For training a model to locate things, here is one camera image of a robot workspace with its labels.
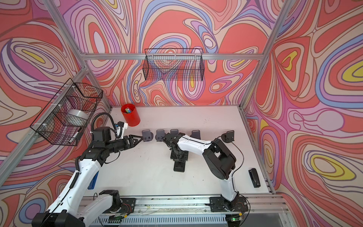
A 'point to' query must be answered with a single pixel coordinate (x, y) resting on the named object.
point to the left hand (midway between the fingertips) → (141, 140)
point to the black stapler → (254, 178)
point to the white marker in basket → (72, 138)
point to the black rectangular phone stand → (179, 166)
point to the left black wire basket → (61, 121)
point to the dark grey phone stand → (228, 137)
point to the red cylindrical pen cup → (131, 114)
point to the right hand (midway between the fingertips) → (179, 163)
